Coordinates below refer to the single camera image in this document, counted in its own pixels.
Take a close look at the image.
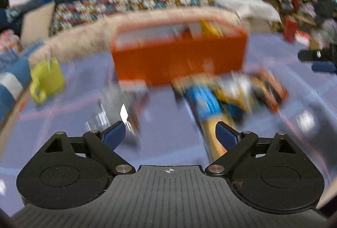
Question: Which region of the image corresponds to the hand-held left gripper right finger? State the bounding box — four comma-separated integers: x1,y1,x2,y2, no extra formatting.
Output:
205,121,298,176

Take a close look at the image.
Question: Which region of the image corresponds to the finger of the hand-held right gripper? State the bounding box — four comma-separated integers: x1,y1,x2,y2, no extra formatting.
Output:
297,44,337,73

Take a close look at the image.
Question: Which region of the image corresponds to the orange brown snack packet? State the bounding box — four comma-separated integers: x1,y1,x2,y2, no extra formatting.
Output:
252,69,289,113

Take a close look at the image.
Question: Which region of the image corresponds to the blue orange snack packet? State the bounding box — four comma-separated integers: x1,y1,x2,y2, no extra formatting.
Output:
173,83,238,165

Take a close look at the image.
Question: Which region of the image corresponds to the green mug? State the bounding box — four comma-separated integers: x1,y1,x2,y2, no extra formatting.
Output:
29,58,66,103

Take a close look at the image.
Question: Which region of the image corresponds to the yellow black snack packet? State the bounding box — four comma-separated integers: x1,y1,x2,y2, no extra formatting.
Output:
213,77,264,113

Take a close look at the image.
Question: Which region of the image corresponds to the beige floral sofa cover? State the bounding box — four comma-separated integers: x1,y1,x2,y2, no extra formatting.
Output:
28,6,251,67

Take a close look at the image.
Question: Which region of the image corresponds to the pile of dark clothes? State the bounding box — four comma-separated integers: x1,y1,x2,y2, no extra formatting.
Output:
302,0,337,35

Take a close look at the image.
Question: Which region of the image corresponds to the beige pillow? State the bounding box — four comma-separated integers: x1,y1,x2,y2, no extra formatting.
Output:
20,1,56,46

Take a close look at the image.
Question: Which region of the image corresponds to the blue striped bedding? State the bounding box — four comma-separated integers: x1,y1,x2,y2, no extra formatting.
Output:
0,41,36,124

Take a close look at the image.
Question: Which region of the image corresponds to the white cloth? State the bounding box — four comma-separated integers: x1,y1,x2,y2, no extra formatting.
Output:
213,0,283,26

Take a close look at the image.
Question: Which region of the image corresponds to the orange cardboard box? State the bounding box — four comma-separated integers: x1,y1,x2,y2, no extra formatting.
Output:
111,17,249,87

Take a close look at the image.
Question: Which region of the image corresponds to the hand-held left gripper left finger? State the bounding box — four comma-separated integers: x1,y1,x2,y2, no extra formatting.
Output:
45,121,136,176

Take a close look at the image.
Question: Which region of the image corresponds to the small white snack packet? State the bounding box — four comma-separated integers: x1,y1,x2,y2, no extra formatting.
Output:
295,109,317,132

